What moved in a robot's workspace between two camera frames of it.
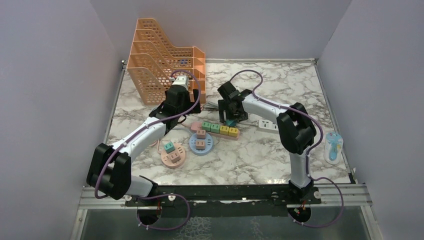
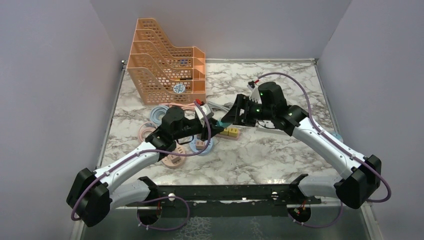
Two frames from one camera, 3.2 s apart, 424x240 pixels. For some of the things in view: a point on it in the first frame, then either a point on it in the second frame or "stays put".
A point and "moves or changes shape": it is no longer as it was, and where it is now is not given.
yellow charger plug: (233, 131) stays put
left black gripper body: (187, 103) to (203, 131)
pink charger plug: (200, 145) stays put
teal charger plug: (230, 123) moves or changes shape
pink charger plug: (175, 157) stays put
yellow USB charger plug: (224, 130) stays put
